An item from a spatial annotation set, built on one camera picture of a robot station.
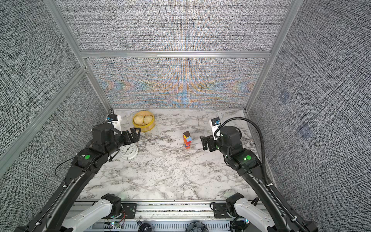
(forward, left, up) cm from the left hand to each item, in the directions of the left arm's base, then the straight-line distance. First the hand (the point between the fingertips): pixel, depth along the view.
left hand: (133, 130), depth 72 cm
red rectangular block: (+4, -28, -20) cm, 35 cm away
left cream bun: (+26, +7, -22) cm, 35 cm away
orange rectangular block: (+5, -28, -28) cm, 40 cm away
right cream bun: (+27, 0, -22) cm, 35 cm away
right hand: (-3, -38, -1) cm, 38 cm away
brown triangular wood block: (+4, -27, -11) cm, 30 cm away
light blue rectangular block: (+3, -28, -15) cm, 32 cm away
